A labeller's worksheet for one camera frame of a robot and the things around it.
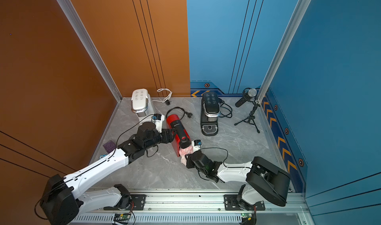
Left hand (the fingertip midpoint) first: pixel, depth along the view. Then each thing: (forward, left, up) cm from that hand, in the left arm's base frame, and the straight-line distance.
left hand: (173, 129), depth 79 cm
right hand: (-10, -6, -14) cm, 18 cm away
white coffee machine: (+15, +20, +3) cm, 25 cm away
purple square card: (-3, +40, -15) cm, 43 cm away
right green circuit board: (-36, -38, -22) cm, 57 cm away
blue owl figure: (-8, +44, -18) cm, 48 cm away
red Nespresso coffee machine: (-6, -5, 0) cm, 7 cm away
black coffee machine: (+9, -20, +3) cm, 22 cm away
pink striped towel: (-8, -5, -11) cm, 14 cm away
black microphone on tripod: (+22, -44, +5) cm, 49 cm away
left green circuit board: (-37, +24, -21) cm, 49 cm away
